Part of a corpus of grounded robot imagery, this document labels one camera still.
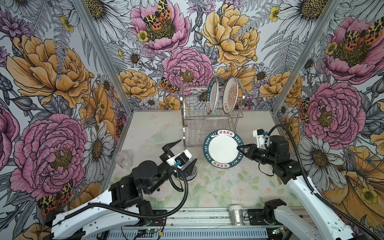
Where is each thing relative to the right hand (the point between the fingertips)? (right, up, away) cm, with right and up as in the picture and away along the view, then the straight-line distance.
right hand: (237, 152), depth 73 cm
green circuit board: (-41, -36, -2) cm, 55 cm away
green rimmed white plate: (-8, +2, +2) cm, 8 cm away
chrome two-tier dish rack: (-19, +14, +32) cm, 40 cm away
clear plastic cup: (-63, -8, +19) cm, 67 cm away
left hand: (-24, +2, -12) cm, 27 cm away
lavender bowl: (-23, -14, +6) cm, 27 cm away
